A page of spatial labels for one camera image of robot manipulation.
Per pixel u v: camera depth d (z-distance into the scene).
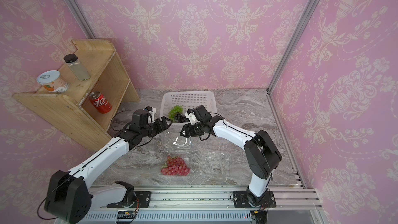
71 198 0.40
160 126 0.73
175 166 0.79
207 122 0.67
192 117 0.80
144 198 0.75
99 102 0.75
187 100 1.09
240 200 0.73
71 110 0.60
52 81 0.57
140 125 0.64
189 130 0.75
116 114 0.83
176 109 1.06
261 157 0.49
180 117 1.00
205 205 0.73
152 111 0.78
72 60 0.59
